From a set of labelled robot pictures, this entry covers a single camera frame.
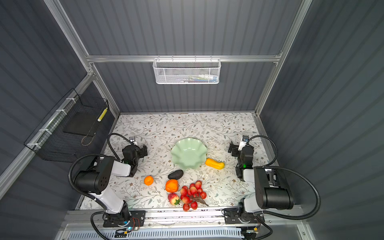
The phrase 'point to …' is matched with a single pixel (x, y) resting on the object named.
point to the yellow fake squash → (214, 163)
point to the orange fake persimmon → (171, 185)
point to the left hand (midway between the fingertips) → (135, 146)
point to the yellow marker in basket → (102, 115)
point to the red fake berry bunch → (191, 195)
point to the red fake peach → (173, 199)
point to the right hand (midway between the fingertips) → (242, 143)
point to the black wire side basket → (49, 141)
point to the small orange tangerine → (148, 180)
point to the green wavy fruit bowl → (188, 153)
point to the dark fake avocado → (176, 174)
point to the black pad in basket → (84, 123)
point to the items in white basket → (199, 78)
